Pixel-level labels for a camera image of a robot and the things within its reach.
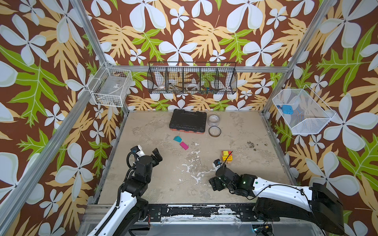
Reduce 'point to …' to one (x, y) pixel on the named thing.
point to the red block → (229, 152)
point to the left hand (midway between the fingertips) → (150, 151)
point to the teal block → (177, 138)
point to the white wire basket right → (304, 112)
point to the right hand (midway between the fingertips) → (212, 180)
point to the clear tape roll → (213, 120)
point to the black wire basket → (192, 78)
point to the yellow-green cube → (225, 153)
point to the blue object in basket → (287, 109)
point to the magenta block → (184, 145)
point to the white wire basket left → (110, 87)
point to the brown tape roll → (214, 131)
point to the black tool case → (188, 122)
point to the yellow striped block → (229, 159)
